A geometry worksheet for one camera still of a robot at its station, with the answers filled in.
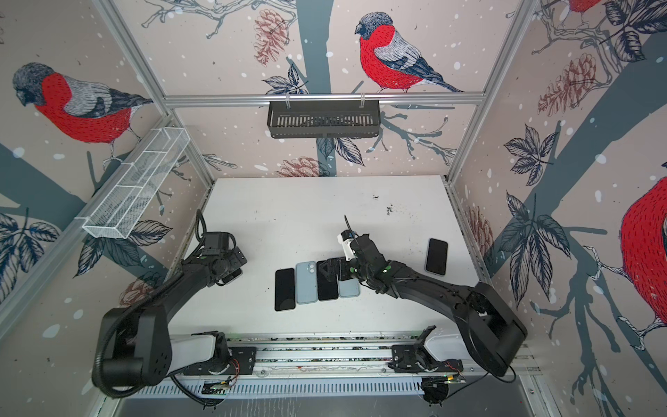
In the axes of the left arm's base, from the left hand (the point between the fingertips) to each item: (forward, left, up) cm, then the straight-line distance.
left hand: (228, 262), depth 89 cm
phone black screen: (-8, -35, -5) cm, 36 cm away
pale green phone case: (-5, -27, -5) cm, 28 cm away
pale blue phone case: (-8, -42, -5) cm, 43 cm away
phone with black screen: (-8, -20, -5) cm, 22 cm away
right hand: (-5, -35, +5) cm, 36 cm away
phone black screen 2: (+6, -77, -8) cm, 78 cm away
